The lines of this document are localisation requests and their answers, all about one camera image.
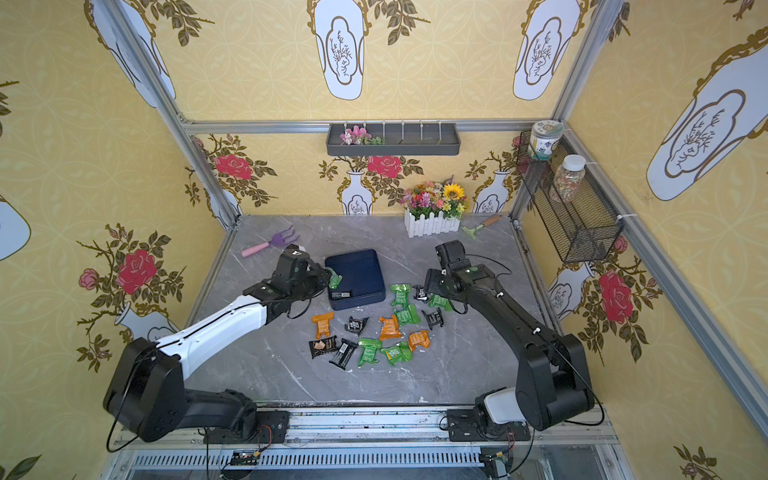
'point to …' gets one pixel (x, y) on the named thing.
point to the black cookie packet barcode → (345, 352)
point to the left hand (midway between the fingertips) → (321, 271)
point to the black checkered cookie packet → (434, 318)
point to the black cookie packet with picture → (323, 346)
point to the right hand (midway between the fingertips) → (443, 282)
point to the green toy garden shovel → (472, 231)
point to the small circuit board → (245, 457)
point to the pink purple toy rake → (279, 238)
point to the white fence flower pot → (432, 208)
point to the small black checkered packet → (355, 325)
